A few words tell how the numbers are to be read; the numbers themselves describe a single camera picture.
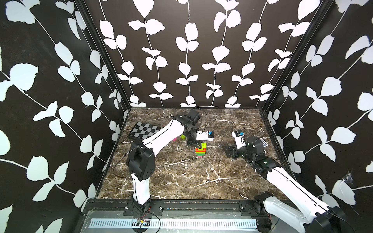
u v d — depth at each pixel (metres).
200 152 0.87
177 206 0.76
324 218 0.42
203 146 0.81
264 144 0.98
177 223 0.70
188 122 0.62
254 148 0.59
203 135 0.72
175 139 0.58
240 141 0.68
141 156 0.51
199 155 0.93
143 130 1.04
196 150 0.86
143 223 0.71
